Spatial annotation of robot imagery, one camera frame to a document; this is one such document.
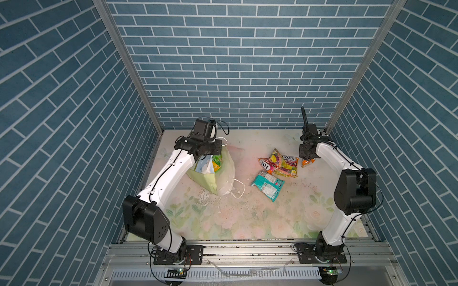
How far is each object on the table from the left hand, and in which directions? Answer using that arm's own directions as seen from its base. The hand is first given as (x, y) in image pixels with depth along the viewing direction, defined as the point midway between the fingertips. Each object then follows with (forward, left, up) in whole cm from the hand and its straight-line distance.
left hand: (219, 145), depth 82 cm
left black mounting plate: (-40, +10, -23) cm, 47 cm away
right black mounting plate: (-41, -37, -23) cm, 60 cm away
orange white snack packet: (-1, -45, -14) cm, 47 cm away
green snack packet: (-1, +2, -13) cm, 13 cm away
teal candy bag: (-9, -25, -21) cm, 34 cm away
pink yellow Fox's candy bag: (+3, -29, -19) cm, 35 cm away
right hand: (+5, -46, -11) cm, 48 cm away
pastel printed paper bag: (-10, 0, -18) cm, 20 cm away
